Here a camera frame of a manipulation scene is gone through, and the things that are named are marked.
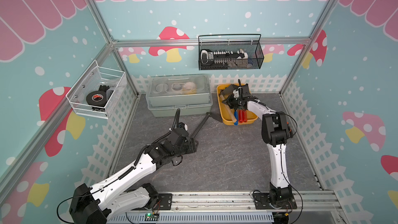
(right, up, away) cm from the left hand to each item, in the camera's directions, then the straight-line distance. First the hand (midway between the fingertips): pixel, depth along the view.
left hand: (194, 146), depth 78 cm
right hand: (+17, +25, +28) cm, 41 cm away
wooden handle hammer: (+23, +32, +37) cm, 54 cm away
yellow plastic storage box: (+20, +15, +12) cm, 28 cm away
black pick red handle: (+3, +8, +23) cm, 24 cm away
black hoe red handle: (+30, +15, +19) cm, 39 cm away
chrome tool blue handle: (+25, +15, +19) cm, 35 cm away
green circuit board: (-20, -32, -5) cm, 38 cm away
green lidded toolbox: (-3, +28, +15) cm, 32 cm away
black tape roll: (-45, +24, -7) cm, 51 cm away
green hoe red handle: (+28, +15, +19) cm, 37 cm away
